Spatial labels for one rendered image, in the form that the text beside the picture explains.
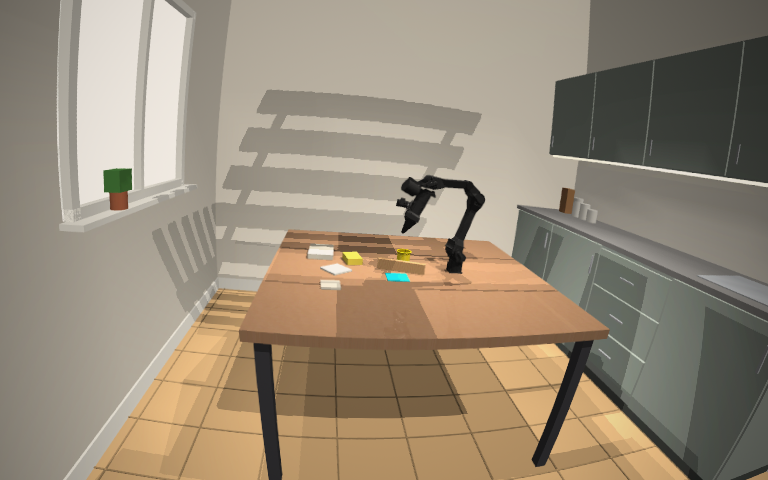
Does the yellow rectangular block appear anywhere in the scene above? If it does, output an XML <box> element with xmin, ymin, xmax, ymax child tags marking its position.
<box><xmin>342</xmin><ymin>252</ymin><xmax>363</xmax><ymax>265</ymax></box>

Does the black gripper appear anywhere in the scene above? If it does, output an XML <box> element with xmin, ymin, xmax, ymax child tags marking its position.
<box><xmin>401</xmin><ymin>198</ymin><xmax>426</xmax><ymax>234</ymax></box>

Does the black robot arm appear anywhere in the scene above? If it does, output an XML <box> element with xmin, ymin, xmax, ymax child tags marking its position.
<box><xmin>396</xmin><ymin>175</ymin><xmax>485</xmax><ymax>274</ymax></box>

